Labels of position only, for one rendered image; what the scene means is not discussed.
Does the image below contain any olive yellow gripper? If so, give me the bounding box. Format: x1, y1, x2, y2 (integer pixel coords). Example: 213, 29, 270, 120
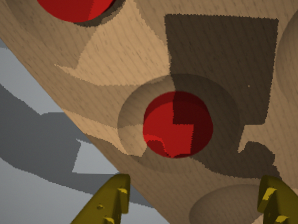
70, 174, 298, 224

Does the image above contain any red disc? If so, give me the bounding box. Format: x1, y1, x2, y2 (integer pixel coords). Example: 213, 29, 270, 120
142, 91, 213, 158
37, 0, 116, 23

